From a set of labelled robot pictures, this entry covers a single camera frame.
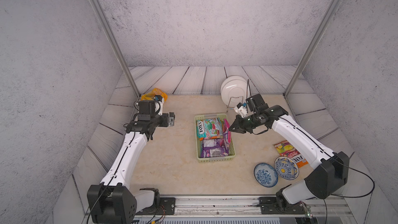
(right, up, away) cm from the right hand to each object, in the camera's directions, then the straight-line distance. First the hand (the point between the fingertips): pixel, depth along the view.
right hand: (229, 129), depth 75 cm
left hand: (-31, +7, +6) cm, 32 cm away
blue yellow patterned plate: (+32, -22, +9) cm, 40 cm away
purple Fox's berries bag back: (-7, -12, +12) cm, 18 cm away
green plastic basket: (-16, +4, +24) cm, 29 cm away
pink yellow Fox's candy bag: (-13, -8, +17) cm, 24 cm away
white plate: (+7, +22, +26) cm, 35 cm away
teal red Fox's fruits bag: (-9, -2, +20) cm, 22 cm away
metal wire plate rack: (+5, +14, +31) cm, 34 cm away
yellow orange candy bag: (-53, +19, +43) cm, 71 cm away
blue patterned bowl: (+20, -25, +7) cm, 33 cm away
